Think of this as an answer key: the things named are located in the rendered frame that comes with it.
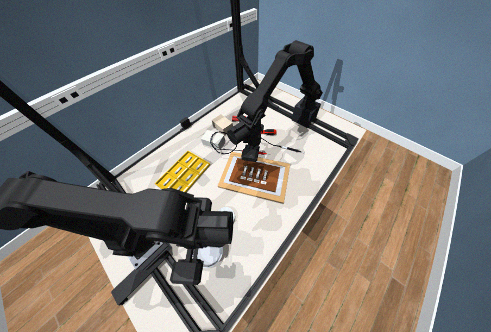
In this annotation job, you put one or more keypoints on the yellow tray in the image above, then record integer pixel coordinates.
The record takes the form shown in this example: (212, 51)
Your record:
(186, 169)

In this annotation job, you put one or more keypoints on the beige block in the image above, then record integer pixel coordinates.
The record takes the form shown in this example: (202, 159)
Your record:
(222, 124)

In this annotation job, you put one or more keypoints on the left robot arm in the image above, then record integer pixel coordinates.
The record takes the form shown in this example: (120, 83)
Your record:
(256, 103)

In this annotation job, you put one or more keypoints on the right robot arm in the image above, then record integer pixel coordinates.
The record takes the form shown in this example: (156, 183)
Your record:
(136, 219)

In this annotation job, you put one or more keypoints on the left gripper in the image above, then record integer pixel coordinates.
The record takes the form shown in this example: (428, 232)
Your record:
(251, 151)

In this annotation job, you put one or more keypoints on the white rectangular block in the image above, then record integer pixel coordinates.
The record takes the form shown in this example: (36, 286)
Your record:
(217, 140)

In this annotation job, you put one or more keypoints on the red and black screwdriver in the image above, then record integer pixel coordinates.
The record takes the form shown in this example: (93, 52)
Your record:
(269, 131)

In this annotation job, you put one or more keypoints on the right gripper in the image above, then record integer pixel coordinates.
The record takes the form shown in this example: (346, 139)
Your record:
(189, 271)

